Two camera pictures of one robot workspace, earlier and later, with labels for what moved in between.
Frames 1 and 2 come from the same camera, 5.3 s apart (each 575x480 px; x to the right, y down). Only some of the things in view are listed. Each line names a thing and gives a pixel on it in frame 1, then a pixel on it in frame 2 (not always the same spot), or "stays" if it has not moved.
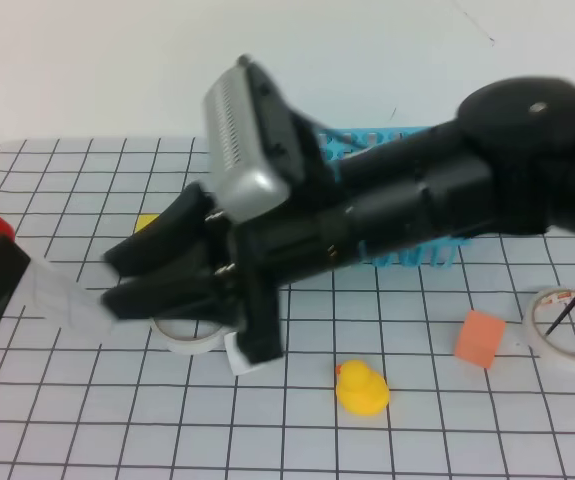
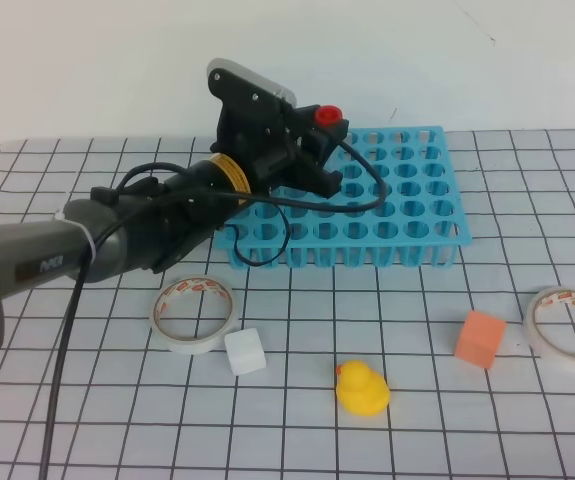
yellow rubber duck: x=359 y=391 stays
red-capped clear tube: x=66 y=295 -> x=328 y=115
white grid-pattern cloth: x=494 y=369 stays
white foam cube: x=239 y=363 stays
